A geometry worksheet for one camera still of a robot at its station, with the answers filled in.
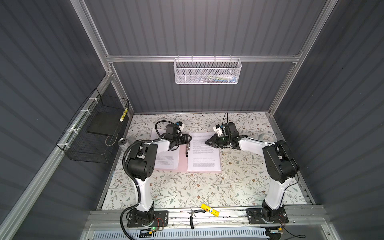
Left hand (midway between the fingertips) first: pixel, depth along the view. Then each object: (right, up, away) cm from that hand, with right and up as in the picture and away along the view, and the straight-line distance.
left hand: (189, 137), depth 100 cm
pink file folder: (-3, -16, -8) cm, 18 cm away
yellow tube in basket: (-35, +13, -19) cm, 42 cm away
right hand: (+12, -4, -8) cm, 15 cm away
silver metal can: (-38, -2, -14) cm, 41 cm away
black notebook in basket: (-41, +9, -27) cm, 50 cm away
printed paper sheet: (-15, -14, -7) cm, 21 cm away
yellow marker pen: (+13, -35, -27) cm, 46 cm away
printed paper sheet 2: (+10, -13, -4) cm, 17 cm away
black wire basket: (-48, -1, -33) cm, 59 cm away
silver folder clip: (0, -8, -2) cm, 8 cm away
